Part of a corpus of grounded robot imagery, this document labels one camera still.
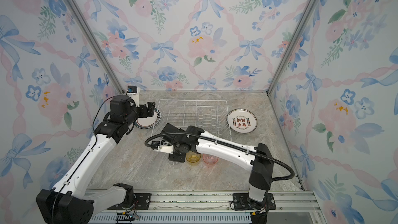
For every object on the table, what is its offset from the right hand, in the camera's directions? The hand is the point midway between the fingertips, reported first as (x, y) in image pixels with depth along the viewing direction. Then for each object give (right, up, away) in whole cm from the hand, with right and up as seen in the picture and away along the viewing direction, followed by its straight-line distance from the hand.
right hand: (173, 150), depth 74 cm
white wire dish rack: (+21, +14, +33) cm, 42 cm away
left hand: (-14, +24, +2) cm, 28 cm away
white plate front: (+41, +11, +29) cm, 51 cm away
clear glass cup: (+2, -2, -10) cm, 10 cm away
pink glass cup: (+18, -9, +14) cm, 24 cm away
